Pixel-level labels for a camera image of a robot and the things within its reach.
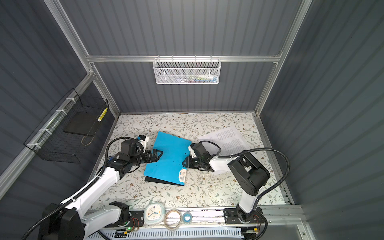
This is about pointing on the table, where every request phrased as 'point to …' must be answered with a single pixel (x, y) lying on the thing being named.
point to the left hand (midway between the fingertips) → (157, 153)
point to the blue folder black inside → (169, 169)
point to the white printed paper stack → (230, 141)
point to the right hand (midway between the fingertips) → (185, 164)
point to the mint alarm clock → (154, 213)
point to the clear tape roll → (172, 219)
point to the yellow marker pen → (102, 115)
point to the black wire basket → (67, 133)
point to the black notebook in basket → (83, 123)
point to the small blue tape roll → (185, 221)
